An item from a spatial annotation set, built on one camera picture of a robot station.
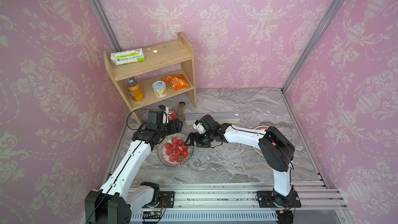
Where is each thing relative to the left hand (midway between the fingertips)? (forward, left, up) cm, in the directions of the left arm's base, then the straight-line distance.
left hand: (178, 125), depth 81 cm
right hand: (-6, -7, -10) cm, 14 cm away
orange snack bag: (+24, +2, +9) cm, 26 cm away
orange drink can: (+13, +22, +12) cm, 28 cm away
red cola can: (+12, +6, -7) cm, 16 cm away
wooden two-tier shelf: (+47, +13, -1) cm, 48 cm away
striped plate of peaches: (+9, -51, -16) cm, 54 cm away
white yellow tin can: (+17, +11, +9) cm, 23 cm away
